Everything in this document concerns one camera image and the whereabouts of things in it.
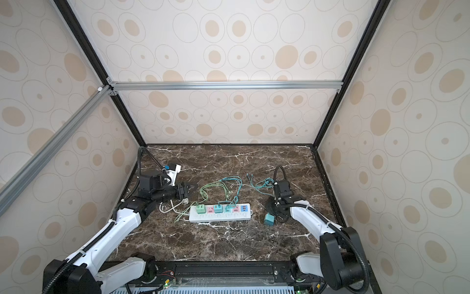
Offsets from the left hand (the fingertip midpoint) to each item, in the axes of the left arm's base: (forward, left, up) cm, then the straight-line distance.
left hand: (198, 185), depth 77 cm
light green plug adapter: (-4, +1, -14) cm, 14 cm away
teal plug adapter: (-4, -8, -14) cm, 16 cm away
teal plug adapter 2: (-8, -31, -15) cm, 36 cm away
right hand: (-1, -34, -16) cm, 38 cm away
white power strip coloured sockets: (-4, -14, -17) cm, 22 cm away
